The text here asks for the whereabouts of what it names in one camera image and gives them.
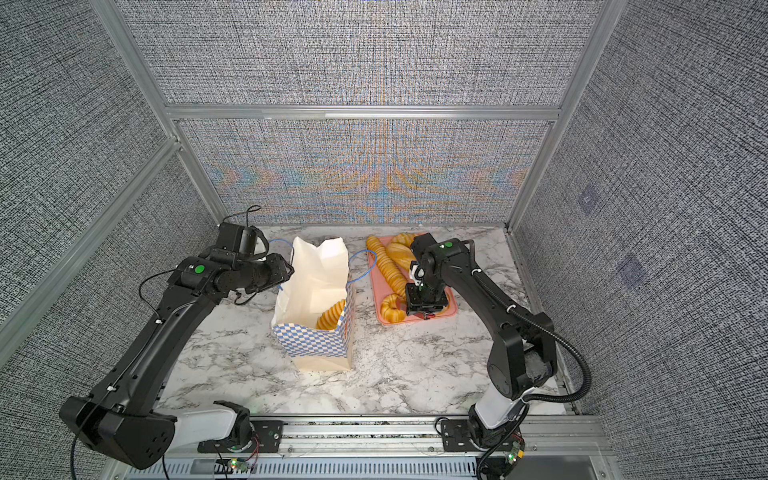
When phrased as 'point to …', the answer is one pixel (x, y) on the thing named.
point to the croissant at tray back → (404, 238)
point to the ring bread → (390, 311)
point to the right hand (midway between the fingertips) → (416, 309)
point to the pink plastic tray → (381, 287)
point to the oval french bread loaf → (402, 254)
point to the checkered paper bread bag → (317, 283)
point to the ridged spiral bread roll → (330, 319)
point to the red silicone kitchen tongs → (424, 315)
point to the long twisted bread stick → (387, 267)
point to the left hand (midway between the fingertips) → (290, 270)
